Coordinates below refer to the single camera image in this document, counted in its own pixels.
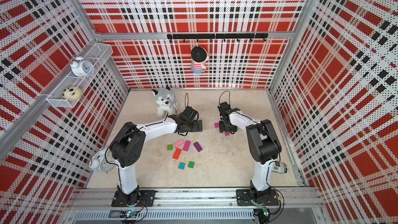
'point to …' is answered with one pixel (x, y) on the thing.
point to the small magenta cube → (216, 125)
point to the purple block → (197, 146)
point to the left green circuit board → (130, 214)
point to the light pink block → (179, 142)
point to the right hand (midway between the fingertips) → (228, 128)
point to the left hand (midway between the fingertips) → (197, 126)
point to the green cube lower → (190, 164)
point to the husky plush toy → (166, 102)
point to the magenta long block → (186, 145)
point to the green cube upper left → (169, 147)
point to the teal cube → (181, 166)
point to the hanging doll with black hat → (200, 56)
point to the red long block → (176, 153)
